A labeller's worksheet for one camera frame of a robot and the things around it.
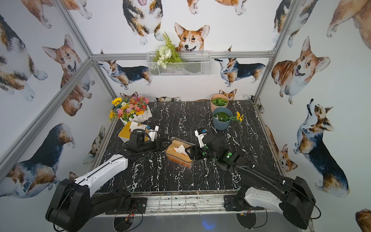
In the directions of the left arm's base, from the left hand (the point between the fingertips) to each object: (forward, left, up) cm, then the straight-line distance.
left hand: (167, 138), depth 83 cm
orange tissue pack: (-6, -9, -3) cm, 11 cm away
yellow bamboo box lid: (+8, +28, -7) cm, 30 cm away
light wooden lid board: (-5, -2, -5) cm, 7 cm away
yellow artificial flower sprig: (+14, -44, +1) cm, 46 cm away
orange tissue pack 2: (+12, +23, -3) cm, 26 cm away
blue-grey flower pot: (+20, -36, -8) cm, 42 cm away
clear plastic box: (+2, -5, -4) cm, 7 cm away
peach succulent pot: (+32, -34, -2) cm, 47 cm away
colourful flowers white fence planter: (+23, +24, +1) cm, 33 cm away
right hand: (-6, -15, +5) cm, 17 cm away
